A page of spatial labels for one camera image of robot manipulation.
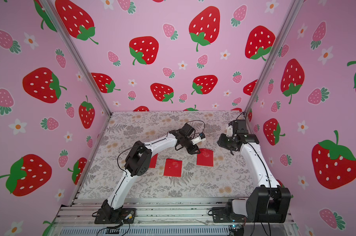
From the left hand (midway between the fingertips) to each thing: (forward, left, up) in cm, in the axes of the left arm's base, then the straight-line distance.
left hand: (200, 149), depth 96 cm
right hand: (-4, -12, +15) cm, 19 cm away
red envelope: (-11, +18, -3) cm, 21 cm away
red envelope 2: (-5, -4, -3) cm, 7 cm away
